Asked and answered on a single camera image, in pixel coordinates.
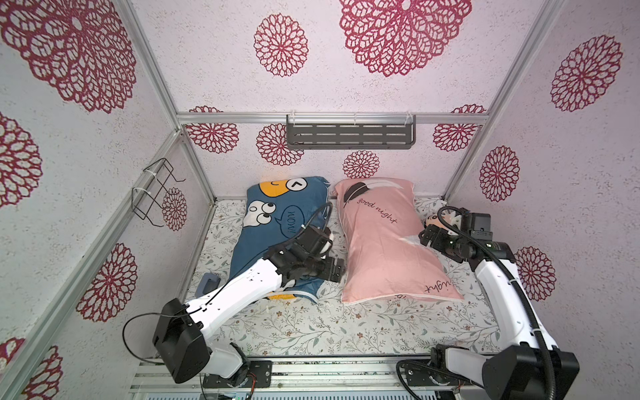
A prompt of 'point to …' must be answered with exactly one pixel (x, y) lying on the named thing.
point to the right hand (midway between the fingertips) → (432, 236)
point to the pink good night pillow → (384, 251)
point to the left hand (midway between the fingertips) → (332, 269)
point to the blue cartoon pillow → (275, 209)
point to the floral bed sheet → (287, 324)
